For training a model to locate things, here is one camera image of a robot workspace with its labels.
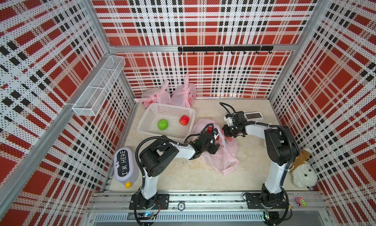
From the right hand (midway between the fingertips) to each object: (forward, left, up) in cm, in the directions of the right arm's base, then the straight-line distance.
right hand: (221, 132), depth 98 cm
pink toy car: (-41, -35, +1) cm, 54 cm away
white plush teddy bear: (-29, -39, +4) cm, 49 cm away
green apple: (+4, +40, +4) cm, 41 cm away
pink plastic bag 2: (+27, +26, +9) cm, 39 cm away
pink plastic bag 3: (-20, 0, +7) cm, 21 cm away
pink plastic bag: (+26, +50, +9) cm, 57 cm away
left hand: (-6, +4, 0) cm, 8 cm away
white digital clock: (+13, -25, +1) cm, 28 cm away
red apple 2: (-9, -3, +6) cm, 11 cm away
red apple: (+7, +26, +4) cm, 27 cm away
